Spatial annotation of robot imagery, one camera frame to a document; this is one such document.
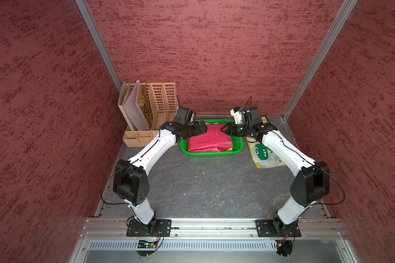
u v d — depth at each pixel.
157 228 0.74
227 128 0.76
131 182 0.45
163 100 1.15
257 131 0.61
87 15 0.73
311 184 0.45
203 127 0.84
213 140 0.93
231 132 0.73
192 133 0.76
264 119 1.18
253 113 0.66
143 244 0.72
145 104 1.03
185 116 0.65
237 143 0.97
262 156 0.94
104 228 0.76
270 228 0.72
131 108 0.92
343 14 0.73
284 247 0.70
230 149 0.99
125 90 0.92
